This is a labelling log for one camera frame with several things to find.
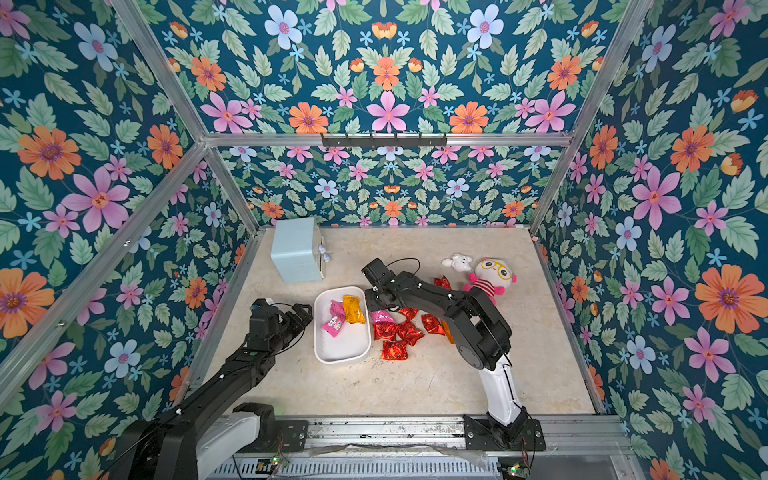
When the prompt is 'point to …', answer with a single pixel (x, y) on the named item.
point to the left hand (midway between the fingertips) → (307, 312)
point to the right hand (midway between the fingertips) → (374, 300)
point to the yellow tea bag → (354, 313)
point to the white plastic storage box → (354, 342)
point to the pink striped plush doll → (492, 277)
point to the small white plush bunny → (459, 262)
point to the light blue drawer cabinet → (297, 249)
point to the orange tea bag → (450, 337)
